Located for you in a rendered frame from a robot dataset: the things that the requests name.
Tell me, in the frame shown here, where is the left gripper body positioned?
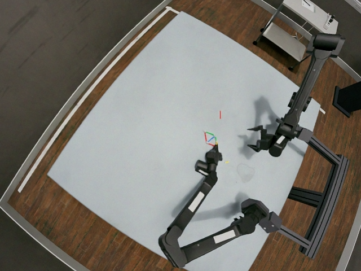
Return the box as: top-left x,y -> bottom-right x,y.
215,152 -> 223,161

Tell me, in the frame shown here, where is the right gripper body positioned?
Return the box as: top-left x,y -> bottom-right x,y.
257,125 -> 276,152

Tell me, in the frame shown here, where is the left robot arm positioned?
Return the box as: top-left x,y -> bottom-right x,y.
158,149 -> 267,268

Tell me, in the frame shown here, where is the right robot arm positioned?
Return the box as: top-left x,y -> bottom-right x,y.
256,32 -> 346,157

